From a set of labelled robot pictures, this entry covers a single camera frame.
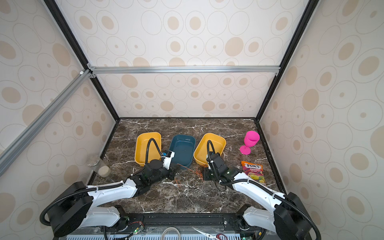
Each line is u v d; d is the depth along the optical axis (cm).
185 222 75
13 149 52
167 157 72
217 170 62
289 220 40
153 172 63
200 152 98
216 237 70
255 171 88
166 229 70
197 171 83
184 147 104
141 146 102
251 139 88
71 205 46
